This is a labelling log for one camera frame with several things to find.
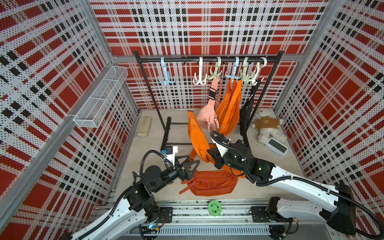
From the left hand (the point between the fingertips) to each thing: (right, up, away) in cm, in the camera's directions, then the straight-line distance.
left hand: (196, 159), depth 66 cm
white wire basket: (-66, +22, +26) cm, 74 cm away
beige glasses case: (-40, +14, +42) cm, 59 cm away
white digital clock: (+51, +1, +29) cm, 59 cm away
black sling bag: (+28, +22, +16) cm, 39 cm away
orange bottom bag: (+2, +7, +4) cm, 9 cm away
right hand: (+7, +3, +5) cm, 9 cm away
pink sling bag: (+6, +20, +17) cm, 27 cm away
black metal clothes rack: (-23, +7, +39) cm, 46 cm away
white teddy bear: (+50, +14, +38) cm, 64 cm away
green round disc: (+9, -26, +6) cm, 28 cm away
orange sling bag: (+17, +23, +16) cm, 33 cm away
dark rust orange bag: (+5, -18, +18) cm, 26 cm away
